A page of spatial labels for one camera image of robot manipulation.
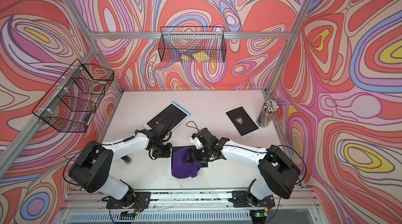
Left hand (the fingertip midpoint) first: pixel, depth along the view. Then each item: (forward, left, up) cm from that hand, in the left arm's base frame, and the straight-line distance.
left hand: (172, 156), depth 87 cm
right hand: (-7, -11, +6) cm, 14 cm away
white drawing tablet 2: (+22, -45, 0) cm, 50 cm away
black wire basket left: (+12, +46, +30) cm, 56 cm away
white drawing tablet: (+2, -1, +8) cm, 8 cm away
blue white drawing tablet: (+31, +5, -3) cm, 31 cm away
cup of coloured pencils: (+20, -55, +18) cm, 61 cm away
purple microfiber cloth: (-9, -6, +5) cm, 12 cm away
